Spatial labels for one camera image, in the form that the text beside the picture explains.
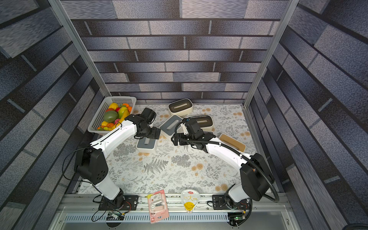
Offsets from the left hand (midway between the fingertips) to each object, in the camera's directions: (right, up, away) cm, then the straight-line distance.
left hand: (153, 133), depth 88 cm
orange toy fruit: (-23, +17, +20) cm, 35 cm away
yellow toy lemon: (-37, +19, +23) cm, 47 cm away
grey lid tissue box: (-5, -8, +3) cm, 10 cm away
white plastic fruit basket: (-43, +6, +13) cm, 45 cm away
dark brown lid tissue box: (+17, +18, +25) cm, 35 cm away
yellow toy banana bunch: (-25, +8, +10) cm, 28 cm away
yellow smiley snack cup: (+22, -29, -21) cm, 42 cm away
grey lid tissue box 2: (+8, +2, +13) cm, 16 cm away
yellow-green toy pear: (-28, +15, +17) cm, 36 cm away
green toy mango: (-34, +11, +13) cm, 38 cm away
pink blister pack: (+6, -35, -17) cm, 39 cm away
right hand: (+15, -2, -4) cm, 16 cm away
